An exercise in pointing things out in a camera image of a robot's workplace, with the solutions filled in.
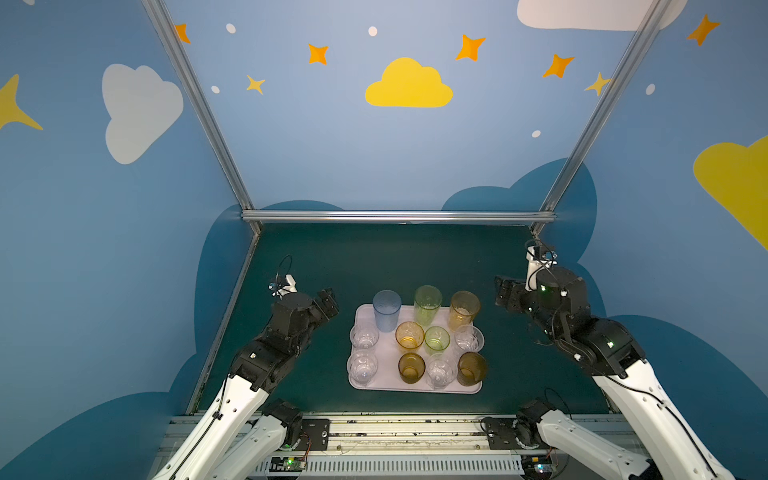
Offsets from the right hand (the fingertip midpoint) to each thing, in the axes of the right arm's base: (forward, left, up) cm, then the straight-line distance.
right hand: (517, 276), depth 68 cm
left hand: (-3, +46, -8) cm, 47 cm away
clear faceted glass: (-4, +37, -28) cm, 47 cm away
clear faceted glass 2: (-3, +6, -29) cm, 29 cm away
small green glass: (-3, +15, -30) cm, 34 cm away
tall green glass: (+7, +18, -25) cm, 32 cm away
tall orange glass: (+5, +7, -23) cm, 25 cm away
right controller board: (-33, -8, -32) cm, 47 cm away
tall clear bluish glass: (+4, +31, -22) cm, 38 cm away
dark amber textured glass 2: (-11, +5, -31) cm, 34 cm away
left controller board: (-36, +52, -31) cm, 71 cm away
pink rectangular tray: (-7, +30, -33) cm, 45 cm away
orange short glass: (-2, +24, -30) cm, 38 cm away
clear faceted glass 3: (-13, +37, -30) cm, 49 cm away
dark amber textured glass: (-12, +23, -30) cm, 39 cm away
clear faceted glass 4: (-12, +14, -30) cm, 36 cm away
